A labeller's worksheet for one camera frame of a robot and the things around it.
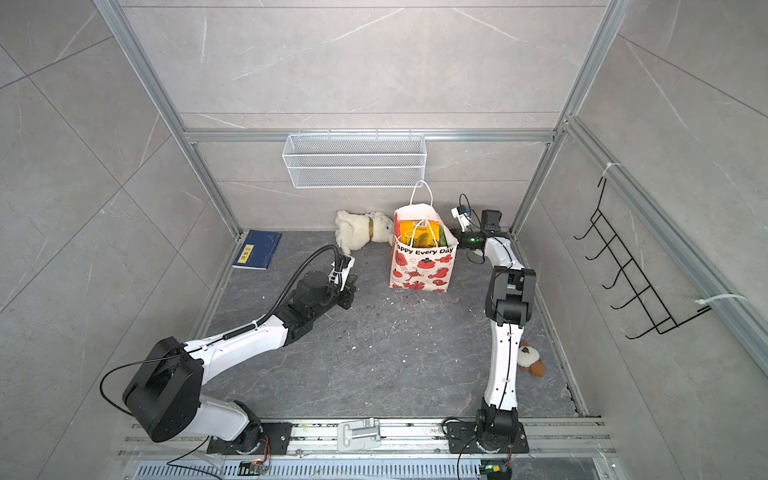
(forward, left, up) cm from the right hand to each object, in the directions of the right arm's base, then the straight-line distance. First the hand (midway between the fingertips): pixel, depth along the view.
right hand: (436, 235), depth 103 cm
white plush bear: (+7, +30, -3) cm, 31 cm away
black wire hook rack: (-44, -38, +20) cm, 61 cm away
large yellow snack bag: (-7, +7, +8) cm, 13 cm away
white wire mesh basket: (+19, +28, +19) cm, 39 cm away
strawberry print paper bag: (-17, +6, +3) cm, 18 cm away
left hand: (-20, +27, +8) cm, 34 cm away
